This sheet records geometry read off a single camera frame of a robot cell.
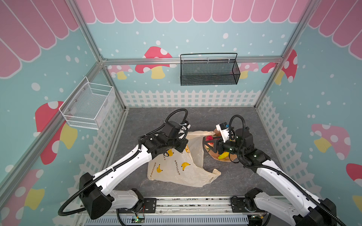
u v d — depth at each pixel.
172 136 0.57
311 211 0.39
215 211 0.74
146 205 0.74
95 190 0.39
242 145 0.56
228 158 0.84
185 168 0.71
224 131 0.65
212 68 0.94
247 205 0.66
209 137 0.73
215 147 0.66
